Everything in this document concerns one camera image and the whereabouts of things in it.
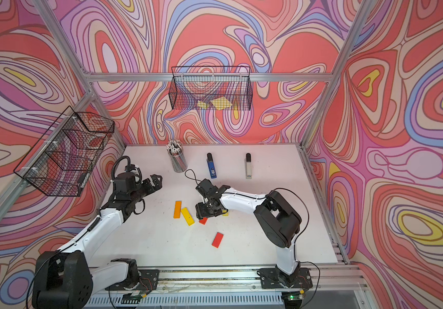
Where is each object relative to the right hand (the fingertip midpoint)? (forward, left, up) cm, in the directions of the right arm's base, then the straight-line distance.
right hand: (204, 219), depth 88 cm
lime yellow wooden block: (-5, -10, +15) cm, 18 cm away
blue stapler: (+32, -3, +1) cm, 32 cm away
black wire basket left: (+11, +53, +30) cm, 62 cm away
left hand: (+13, +21, +13) cm, 29 cm away
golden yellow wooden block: (+2, +8, 0) cm, 8 cm away
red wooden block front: (-9, -6, -1) cm, 11 cm away
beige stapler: (+29, -24, +2) cm, 37 cm away
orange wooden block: (+5, +13, 0) cm, 14 cm away
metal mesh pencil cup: (+29, +14, +14) cm, 35 cm away
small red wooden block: (-1, 0, -1) cm, 1 cm away
